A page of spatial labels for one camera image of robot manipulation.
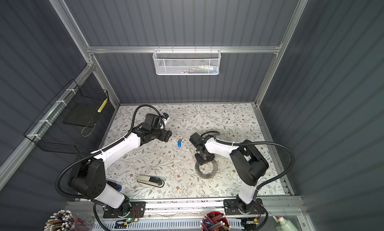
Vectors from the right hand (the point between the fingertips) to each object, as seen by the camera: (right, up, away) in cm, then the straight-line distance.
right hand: (205, 161), depth 90 cm
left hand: (-24, +19, -1) cm, 31 cm away
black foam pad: (-65, +29, -12) cm, 72 cm away
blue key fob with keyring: (-17, +10, +8) cm, 21 cm away
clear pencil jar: (-56, -13, -34) cm, 67 cm away
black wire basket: (-70, +23, -18) cm, 76 cm away
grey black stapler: (-28, -7, -11) cm, 31 cm away
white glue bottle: (+33, -19, -27) cm, 47 cm away
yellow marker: (-57, +34, -9) cm, 67 cm away
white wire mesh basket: (-13, +74, +33) cm, 82 cm away
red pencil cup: (+2, -17, -28) cm, 33 cm away
